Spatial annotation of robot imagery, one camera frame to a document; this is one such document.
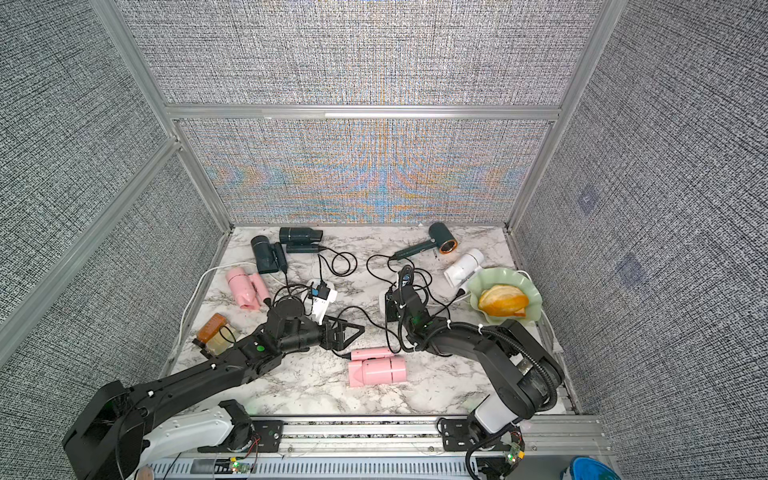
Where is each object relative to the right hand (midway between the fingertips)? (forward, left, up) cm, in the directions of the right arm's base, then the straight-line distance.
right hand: (390, 290), depth 91 cm
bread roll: (-3, -34, -2) cm, 35 cm away
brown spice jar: (-10, +53, -5) cm, 55 cm away
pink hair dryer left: (+3, +46, -4) cm, 46 cm away
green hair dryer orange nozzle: (+26, -19, -5) cm, 32 cm away
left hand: (-15, +8, +8) cm, 19 cm away
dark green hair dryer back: (+26, +33, -6) cm, 42 cm away
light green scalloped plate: (+7, -32, -6) cm, 33 cm away
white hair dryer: (+9, -23, -5) cm, 25 cm away
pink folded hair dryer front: (-22, +5, -2) cm, 23 cm away
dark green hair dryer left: (+17, +42, -6) cm, 46 cm away
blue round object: (-44, -40, +2) cm, 59 cm away
